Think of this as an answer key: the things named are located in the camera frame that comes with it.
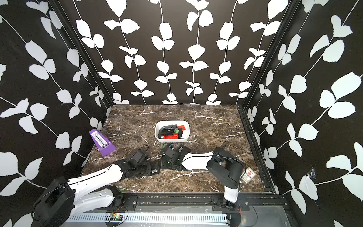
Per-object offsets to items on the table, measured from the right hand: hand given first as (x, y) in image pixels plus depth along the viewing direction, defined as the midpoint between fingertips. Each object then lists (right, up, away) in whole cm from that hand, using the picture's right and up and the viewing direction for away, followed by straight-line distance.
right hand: (158, 164), depth 85 cm
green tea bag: (+10, +19, +13) cm, 26 cm away
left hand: (-3, -2, 0) cm, 3 cm away
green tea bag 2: (+1, +8, +15) cm, 18 cm away
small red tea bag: (+9, +16, +11) cm, 21 cm away
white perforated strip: (+12, -23, -15) cm, 30 cm away
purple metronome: (-36, +13, +1) cm, 38 cm away
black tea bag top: (+3, +19, +13) cm, 24 cm away
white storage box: (+17, +17, +16) cm, 29 cm away
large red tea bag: (+14, +22, +19) cm, 32 cm away
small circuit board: (-19, -22, -15) cm, 33 cm away
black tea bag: (-2, -3, -1) cm, 4 cm away
